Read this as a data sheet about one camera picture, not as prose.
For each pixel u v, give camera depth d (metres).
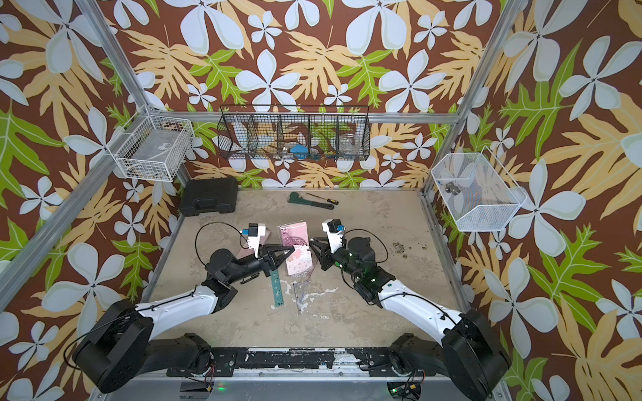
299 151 0.94
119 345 0.42
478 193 0.83
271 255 0.68
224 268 0.60
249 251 0.68
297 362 0.75
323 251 0.68
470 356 0.40
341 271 0.71
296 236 0.71
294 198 1.15
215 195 1.20
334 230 0.66
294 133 0.98
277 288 0.90
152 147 0.88
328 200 1.15
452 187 0.84
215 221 1.08
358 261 0.60
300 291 0.89
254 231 0.66
